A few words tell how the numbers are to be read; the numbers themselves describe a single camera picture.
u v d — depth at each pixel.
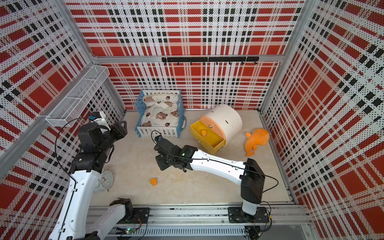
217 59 0.88
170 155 0.54
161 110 1.09
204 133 0.91
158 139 0.65
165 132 1.00
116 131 0.61
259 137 0.96
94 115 0.57
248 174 0.47
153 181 0.84
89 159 0.48
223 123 0.82
